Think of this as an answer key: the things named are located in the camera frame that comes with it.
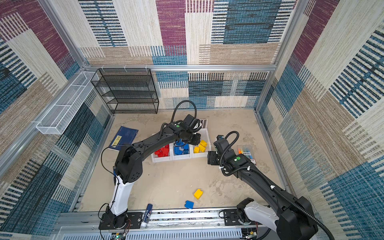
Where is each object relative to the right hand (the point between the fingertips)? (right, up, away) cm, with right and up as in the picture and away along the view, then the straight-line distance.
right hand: (214, 158), depth 82 cm
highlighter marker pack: (+24, +1, +15) cm, 28 cm away
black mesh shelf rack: (-59, +42, +27) cm, 78 cm away
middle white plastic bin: (-17, -2, +10) cm, 20 cm away
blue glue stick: (-33, -26, -9) cm, 43 cm away
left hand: (-7, +10, +7) cm, 14 cm away
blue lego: (-13, -23, -5) cm, 27 cm away
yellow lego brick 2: (-9, +3, +11) cm, 15 cm away
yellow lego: (-5, +7, +13) cm, 15 cm away
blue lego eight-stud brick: (-21, +1, +11) cm, 24 cm away
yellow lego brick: (-5, +4, +14) cm, 15 cm away
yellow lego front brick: (-8, -18, -3) cm, 20 cm away
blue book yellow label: (-59, +9, +22) cm, 64 cm away
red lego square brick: (-28, 0, +12) cm, 30 cm away
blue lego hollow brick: (-16, +3, +14) cm, 21 cm away
